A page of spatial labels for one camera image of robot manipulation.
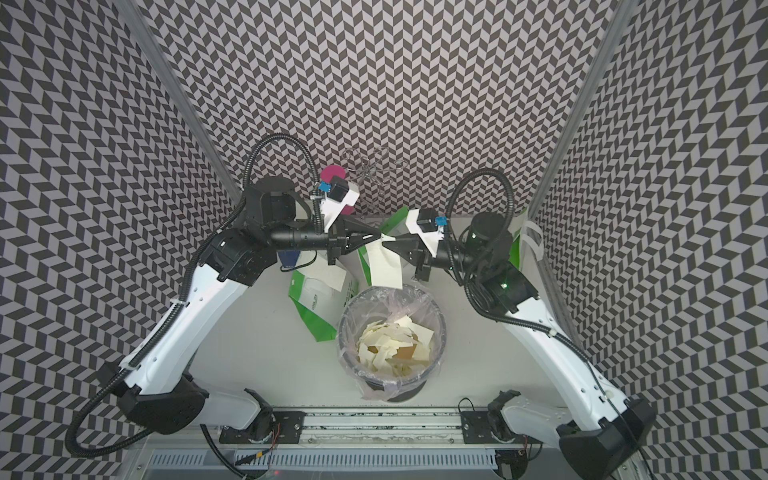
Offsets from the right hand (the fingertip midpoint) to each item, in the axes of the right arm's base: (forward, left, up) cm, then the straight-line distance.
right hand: (386, 247), depth 57 cm
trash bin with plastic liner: (-3, +4, -18) cm, 19 cm away
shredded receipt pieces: (-9, -2, -27) cm, 29 cm away
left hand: (+1, +2, +2) cm, 3 cm away
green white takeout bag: (+2, +18, -20) cm, 27 cm away
